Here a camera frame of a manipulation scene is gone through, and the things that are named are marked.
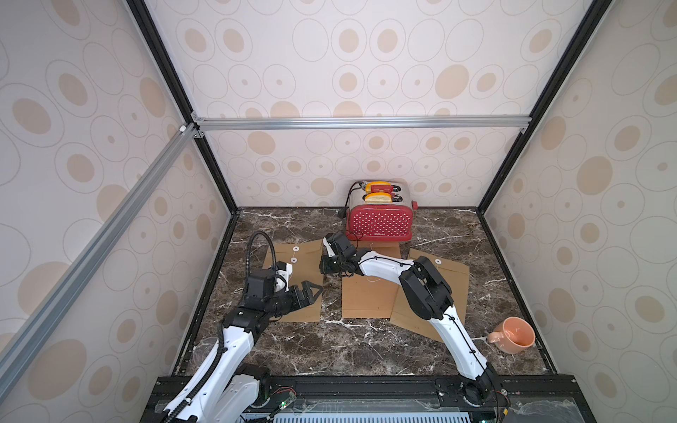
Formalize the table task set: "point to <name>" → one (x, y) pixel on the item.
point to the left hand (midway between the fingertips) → (318, 292)
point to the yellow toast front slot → (378, 197)
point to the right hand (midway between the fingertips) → (314, 272)
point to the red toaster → (380, 211)
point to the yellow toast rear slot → (368, 186)
